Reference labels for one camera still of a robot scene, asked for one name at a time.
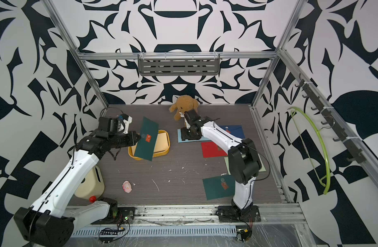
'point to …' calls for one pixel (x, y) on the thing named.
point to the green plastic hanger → (322, 179)
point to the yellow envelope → (161, 142)
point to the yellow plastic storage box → (132, 150)
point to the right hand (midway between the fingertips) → (184, 134)
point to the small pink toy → (127, 186)
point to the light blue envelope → (180, 140)
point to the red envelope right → (210, 150)
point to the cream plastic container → (92, 185)
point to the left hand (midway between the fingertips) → (138, 134)
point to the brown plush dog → (184, 103)
